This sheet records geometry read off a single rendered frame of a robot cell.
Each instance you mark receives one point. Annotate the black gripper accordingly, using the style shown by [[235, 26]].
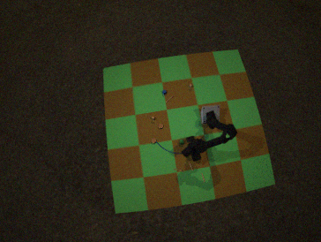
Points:
[[197, 156]]

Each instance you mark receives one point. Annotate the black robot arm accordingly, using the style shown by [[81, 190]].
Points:
[[201, 146]]

